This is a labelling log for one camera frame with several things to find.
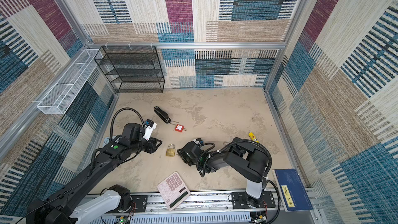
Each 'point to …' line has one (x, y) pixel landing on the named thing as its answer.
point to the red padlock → (179, 128)
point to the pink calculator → (173, 190)
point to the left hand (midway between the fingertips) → (158, 139)
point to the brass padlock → (170, 151)
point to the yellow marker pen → (253, 137)
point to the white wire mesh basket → (56, 100)
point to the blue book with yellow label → (292, 193)
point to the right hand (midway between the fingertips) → (177, 153)
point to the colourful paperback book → (107, 140)
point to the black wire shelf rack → (132, 69)
